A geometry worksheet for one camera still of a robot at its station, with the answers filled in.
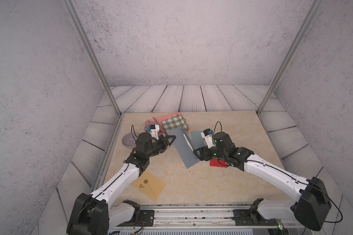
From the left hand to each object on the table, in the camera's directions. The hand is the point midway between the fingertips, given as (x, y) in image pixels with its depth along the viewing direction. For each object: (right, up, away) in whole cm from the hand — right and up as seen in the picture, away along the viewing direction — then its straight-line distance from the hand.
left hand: (178, 137), depth 75 cm
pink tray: (-16, +9, +40) cm, 44 cm away
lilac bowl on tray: (-21, +7, +37) cm, 43 cm away
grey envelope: (+3, -5, +1) cm, 6 cm away
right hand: (+11, -7, +2) cm, 13 cm away
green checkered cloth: (-3, +8, +39) cm, 40 cm away
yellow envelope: (-17, -28, +9) cm, 34 cm away
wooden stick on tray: (-15, +6, +36) cm, 39 cm away
